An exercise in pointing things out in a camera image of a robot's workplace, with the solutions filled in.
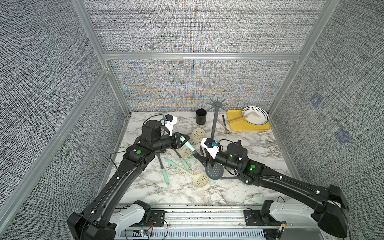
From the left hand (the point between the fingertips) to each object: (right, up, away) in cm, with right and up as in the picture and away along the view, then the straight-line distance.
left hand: (191, 136), depth 66 cm
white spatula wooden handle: (+47, +13, +48) cm, 68 cm away
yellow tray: (+37, +6, +45) cm, 59 cm away
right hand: (+3, -4, +1) cm, 5 cm away
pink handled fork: (+25, +2, +43) cm, 50 cm away
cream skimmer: (+5, -1, +37) cm, 37 cm away
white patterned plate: (+56, +13, +49) cm, 76 cm away
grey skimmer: (+12, -19, +10) cm, 24 cm away
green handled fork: (+25, +10, +50) cm, 57 cm away
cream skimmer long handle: (+6, -25, +19) cm, 32 cm away
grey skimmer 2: (-3, -20, +24) cm, 31 cm away
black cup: (+7, +13, +41) cm, 44 cm away
